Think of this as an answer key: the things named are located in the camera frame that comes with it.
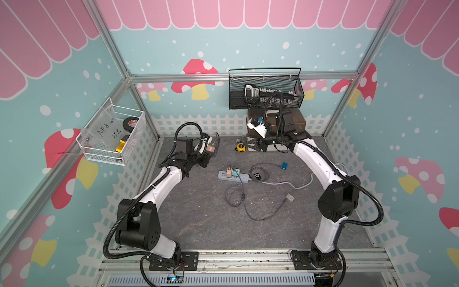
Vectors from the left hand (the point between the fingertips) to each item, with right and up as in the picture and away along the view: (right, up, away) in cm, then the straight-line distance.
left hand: (209, 153), depth 88 cm
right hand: (+21, +4, -5) cm, 22 cm away
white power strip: (+6, -13, +9) cm, 17 cm away
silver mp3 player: (+41, -23, +3) cm, 47 cm away
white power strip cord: (+41, -16, +4) cm, 44 cm away
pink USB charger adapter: (+10, -10, +6) cm, 15 cm away
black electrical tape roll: (-35, +14, -8) cm, 38 cm away
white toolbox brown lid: (+33, +17, +11) cm, 39 cm away
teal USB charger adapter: (+13, -10, +3) cm, 17 cm away
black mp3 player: (+26, -13, +11) cm, 31 cm away
